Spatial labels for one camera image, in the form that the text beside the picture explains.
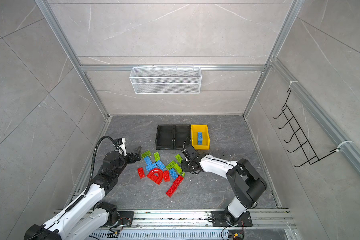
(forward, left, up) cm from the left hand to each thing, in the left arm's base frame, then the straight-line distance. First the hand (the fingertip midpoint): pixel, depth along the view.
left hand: (132, 144), depth 81 cm
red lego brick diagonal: (-16, -24, -18) cm, 34 cm away
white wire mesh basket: (+44, -18, +11) cm, 49 cm away
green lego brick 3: (-5, -20, -17) cm, 27 cm away
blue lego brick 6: (+14, -41, -14) cm, 45 cm away
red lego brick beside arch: (-13, -18, -16) cm, 27 cm away
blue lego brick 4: (-11, -22, -17) cm, 30 cm away
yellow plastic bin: (+9, -45, -16) cm, 48 cm away
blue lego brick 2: (-6, -8, -16) cm, 19 cm away
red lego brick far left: (-10, -3, -17) cm, 20 cm away
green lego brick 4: (-9, -25, -15) cm, 31 cm away
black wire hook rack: (-14, -79, +17) cm, 82 cm away
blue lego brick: (-2, -6, -16) cm, 17 cm away
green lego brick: (+3, -5, -16) cm, 17 cm away
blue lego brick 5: (+11, -40, -15) cm, 45 cm away
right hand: (-6, -29, -16) cm, 34 cm away
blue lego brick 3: (-5, -14, -16) cm, 22 cm away
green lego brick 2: (0, -26, -17) cm, 31 cm away
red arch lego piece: (-14, -13, -17) cm, 26 cm away
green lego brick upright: (+1, -11, -17) cm, 20 cm away
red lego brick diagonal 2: (-21, -21, -17) cm, 34 cm away
